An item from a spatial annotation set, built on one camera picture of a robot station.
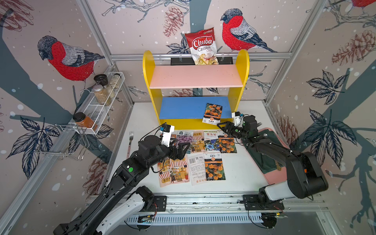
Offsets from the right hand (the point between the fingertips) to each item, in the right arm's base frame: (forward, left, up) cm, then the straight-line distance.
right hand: (218, 125), depth 87 cm
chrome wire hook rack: (-20, +72, +13) cm, 75 cm away
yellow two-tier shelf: (+41, +28, -9) cm, 51 cm away
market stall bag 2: (-22, +23, -16) cm, 36 cm away
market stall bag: (-24, +32, -15) cm, 42 cm away
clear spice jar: (+16, +62, +20) cm, 68 cm away
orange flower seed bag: (+11, +3, -2) cm, 11 cm away
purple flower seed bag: (0, +22, -14) cm, 26 cm away
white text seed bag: (-20, +12, -15) cm, 28 cm away
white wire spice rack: (-4, +68, +17) cm, 70 cm away
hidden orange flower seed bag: (-19, +3, -16) cm, 25 cm away
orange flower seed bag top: (-4, -7, -15) cm, 17 cm away
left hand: (-18, +18, +13) cm, 29 cm away
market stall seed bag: (-2, +12, -16) cm, 20 cm away
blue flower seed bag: (-1, +3, -16) cm, 16 cm away
